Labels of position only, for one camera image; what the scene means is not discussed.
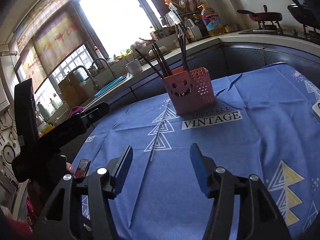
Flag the chrome kitchen faucet near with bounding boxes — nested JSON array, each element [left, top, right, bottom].
[[66, 65, 100, 91]]

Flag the chrome kitchen faucet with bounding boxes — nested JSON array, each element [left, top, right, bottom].
[[66, 65, 100, 91], [91, 57, 116, 79]]

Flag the chrome kitchen faucet far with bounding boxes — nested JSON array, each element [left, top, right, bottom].
[[91, 57, 116, 79]]

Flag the magenta cloth rag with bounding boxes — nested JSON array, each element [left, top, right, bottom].
[[68, 106, 84, 118]]

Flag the wooden cutting board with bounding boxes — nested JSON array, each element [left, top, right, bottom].
[[58, 73, 89, 108]]

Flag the smartphone with red screen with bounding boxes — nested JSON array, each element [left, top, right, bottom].
[[74, 159, 91, 178]]

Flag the blue plastic basin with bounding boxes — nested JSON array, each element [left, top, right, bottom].
[[94, 76, 125, 98]]

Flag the white ceramic mug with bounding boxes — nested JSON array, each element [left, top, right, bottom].
[[125, 59, 143, 75]]

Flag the dark chopstick leaning left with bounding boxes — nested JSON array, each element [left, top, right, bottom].
[[135, 48, 163, 79]]

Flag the dark chopstick pair centre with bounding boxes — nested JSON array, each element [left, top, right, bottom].
[[151, 43, 172, 77]]

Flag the patterned roller blind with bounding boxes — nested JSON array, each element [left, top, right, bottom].
[[14, 0, 89, 91]]

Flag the blue patterned tablecloth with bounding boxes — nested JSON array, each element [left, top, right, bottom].
[[73, 63, 319, 239]]

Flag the pink plastic utensil holder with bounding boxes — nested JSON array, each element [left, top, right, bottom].
[[162, 67, 216, 115]]

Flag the small white square device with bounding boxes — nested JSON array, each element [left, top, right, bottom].
[[312, 100, 320, 121]]

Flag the dark chopsticks bundle right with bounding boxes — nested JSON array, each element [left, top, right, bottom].
[[175, 24, 189, 71]]

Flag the white jug container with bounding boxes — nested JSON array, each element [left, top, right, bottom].
[[184, 18, 203, 41]]

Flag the yellow cooking oil bottle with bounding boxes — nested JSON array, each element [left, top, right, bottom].
[[201, 4, 225, 36]]

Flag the snack bags on shelf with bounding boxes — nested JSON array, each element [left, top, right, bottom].
[[164, 0, 208, 13]]

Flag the black gas stove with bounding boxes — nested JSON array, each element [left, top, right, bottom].
[[239, 21, 319, 43]]

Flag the red frying pan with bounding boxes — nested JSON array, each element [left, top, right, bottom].
[[236, 5, 283, 22]]

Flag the black wok with lid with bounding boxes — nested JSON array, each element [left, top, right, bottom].
[[287, 0, 319, 29]]

